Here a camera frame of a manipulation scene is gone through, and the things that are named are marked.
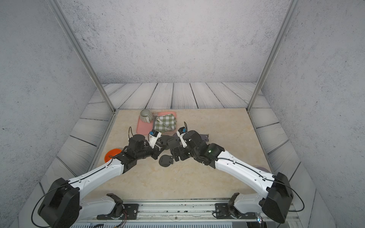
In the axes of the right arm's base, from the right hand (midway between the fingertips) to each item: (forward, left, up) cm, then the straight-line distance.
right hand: (178, 149), depth 74 cm
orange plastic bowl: (+6, +44, -16) cm, 47 cm away
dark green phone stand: (+6, +3, -3) cm, 7 cm away
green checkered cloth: (+36, +11, -19) cm, 42 cm away
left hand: (+4, +7, -5) cm, 9 cm away
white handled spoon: (+29, +11, -19) cm, 36 cm away
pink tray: (+28, +28, -19) cm, 44 cm away
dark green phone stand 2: (+3, +10, -19) cm, 22 cm away
